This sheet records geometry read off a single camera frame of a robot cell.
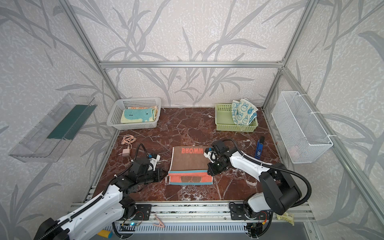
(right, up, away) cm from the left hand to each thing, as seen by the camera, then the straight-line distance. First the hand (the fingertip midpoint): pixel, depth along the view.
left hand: (169, 168), depth 82 cm
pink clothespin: (-2, -22, -12) cm, 25 cm away
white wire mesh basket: (+60, +20, -20) cm, 66 cm away
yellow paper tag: (+59, -20, -11) cm, 63 cm away
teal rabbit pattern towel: (+49, +33, +27) cm, 65 cm away
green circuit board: (-16, -23, -11) cm, 30 cm away
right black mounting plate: (+36, -19, -8) cm, 41 cm away
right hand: (+22, 0, +4) cm, 22 cm away
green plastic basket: (+35, +26, +29) cm, 52 cm away
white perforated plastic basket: (-47, +38, +30) cm, 67 cm away
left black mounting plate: (-11, -18, -9) cm, 23 cm away
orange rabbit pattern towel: (-17, +37, +30) cm, 51 cm away
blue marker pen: (+55, +9, +13) cm, 58 cm away
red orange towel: (+10, -1, +7) cm, 12 cm away
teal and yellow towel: (-29, +30, +27) cm, 50 cm away
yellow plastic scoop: (-25, -23, -16) cm, 38 cm away
